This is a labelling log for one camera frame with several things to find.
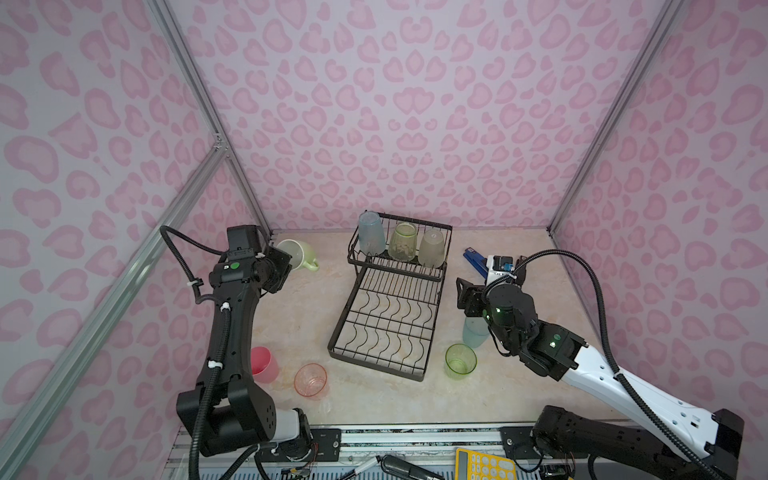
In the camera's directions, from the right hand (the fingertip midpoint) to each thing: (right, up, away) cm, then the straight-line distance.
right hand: (468, 279), depth 71 cm
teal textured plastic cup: (-24, +11, +15) cm, 30 cm away
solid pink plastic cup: (-51, -23, +6) cm, 56 cm away
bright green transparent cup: (+1, -24, +15) cm, 29 cm away
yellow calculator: (+1, -43, -2) cm, 43 cm away
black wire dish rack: (-20, -14, +23) cm, 34 cm away
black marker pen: (-17, -41, -5) cm, 45 cm away
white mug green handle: (-41, +6, +5) cm, 41 cm away
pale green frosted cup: (-7, +7, +16) cm, 19 cm away
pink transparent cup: (-40, -29, +12) cm, 51 cm away
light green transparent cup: (-15, +9, +9) cm, 20 cm away
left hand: (-44, +6, +8) cm, 45 cm away
